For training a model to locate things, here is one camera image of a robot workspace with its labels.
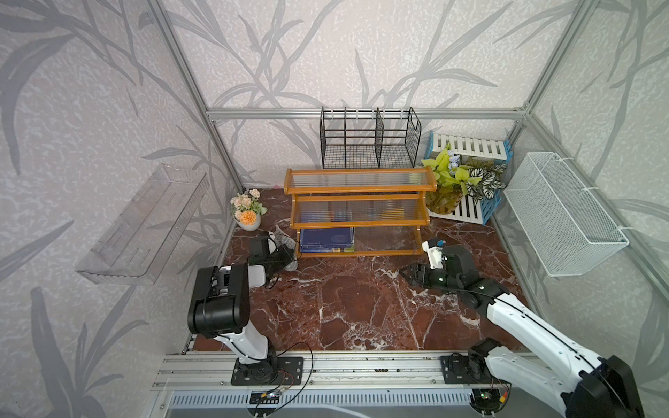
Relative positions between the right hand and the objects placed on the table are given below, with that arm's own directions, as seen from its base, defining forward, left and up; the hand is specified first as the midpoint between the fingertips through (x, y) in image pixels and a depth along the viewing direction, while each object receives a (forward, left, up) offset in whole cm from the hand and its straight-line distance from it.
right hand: (406, 270), depth 80 cm
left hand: (+14, +39, -9) cm, 42 cm away
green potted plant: (+36, -22, -4) cm, 42 cm away
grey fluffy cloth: (+15, +43, -4) cm, 46 cm away
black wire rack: (+52, +9, +13) cm, 54 cm away
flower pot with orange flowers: (+26, +57, -1) cm, 63 cm away
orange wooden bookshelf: (+34, +14, -12) cm, 38 cm away
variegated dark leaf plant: (+29, -31, +14) cm, 45 cm away
